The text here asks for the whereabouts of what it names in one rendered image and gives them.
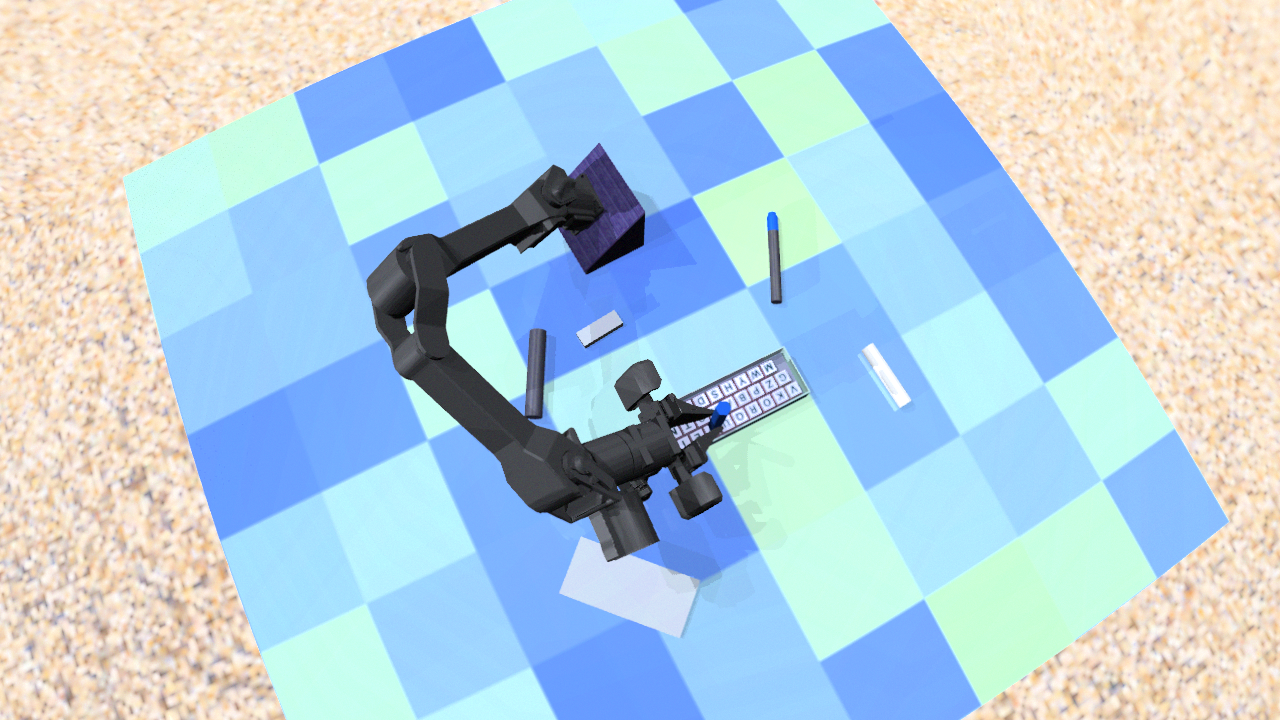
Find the white cylinder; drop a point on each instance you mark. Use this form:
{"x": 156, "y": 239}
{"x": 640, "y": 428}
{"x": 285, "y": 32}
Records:
{"x": 885, "y": 374}

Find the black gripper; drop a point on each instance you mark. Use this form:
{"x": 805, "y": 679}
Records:
{"x": 653, "y": 445}

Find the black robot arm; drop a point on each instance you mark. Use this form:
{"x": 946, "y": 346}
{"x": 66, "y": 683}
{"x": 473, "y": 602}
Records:
{"x": 551, "y": 472}

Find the black stylus with blue tip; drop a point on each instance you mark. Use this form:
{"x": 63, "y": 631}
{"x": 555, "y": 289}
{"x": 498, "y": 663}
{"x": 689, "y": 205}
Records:
{"x": 774, "y": 258}

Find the grey cylinder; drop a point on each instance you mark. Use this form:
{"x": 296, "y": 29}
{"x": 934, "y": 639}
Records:
{"x": 534, "y": 401}

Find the white rectangular block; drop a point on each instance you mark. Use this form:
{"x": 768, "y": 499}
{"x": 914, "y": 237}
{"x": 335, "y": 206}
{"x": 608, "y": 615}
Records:
{"x": 599, "y": 329}

